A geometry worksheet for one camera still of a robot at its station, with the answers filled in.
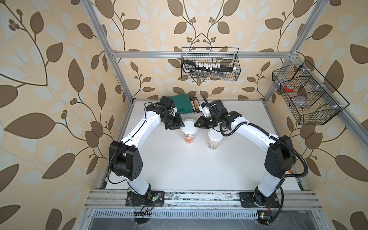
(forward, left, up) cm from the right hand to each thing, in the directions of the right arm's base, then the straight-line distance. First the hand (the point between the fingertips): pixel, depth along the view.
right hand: (194, 124), depth 84 cm
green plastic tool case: (+34, +8, -17) cm, 39 cm away
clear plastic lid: (-2, +3, 0) cm, 4 cm away
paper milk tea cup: (-9, -11, -10) cm, 17 cm away
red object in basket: (+13, -55, +15) cm, 58 cm away
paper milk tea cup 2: (-4, +4, -9) cm, 11 cm away
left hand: (0, +8, +2) cm, 8 cm away
